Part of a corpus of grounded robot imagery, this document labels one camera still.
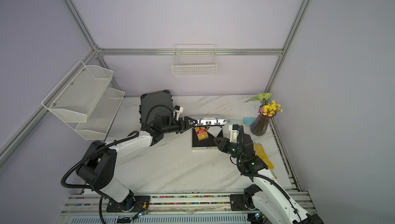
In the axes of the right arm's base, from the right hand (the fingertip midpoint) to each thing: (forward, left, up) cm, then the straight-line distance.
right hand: (215, 141), depth 79 cm
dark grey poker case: (+35, +42, -7) cm, 55 cm away
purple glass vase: (+14, -28, -4) cm, 32 cm away
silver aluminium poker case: (+16, +3, -11) cm, 20 cm away
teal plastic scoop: (+23, -25, -15) cm, 37 cm away
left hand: (+9, +11, +3) cm, 14 cm away
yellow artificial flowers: (+14, -30, +10) cm, 34 cm away
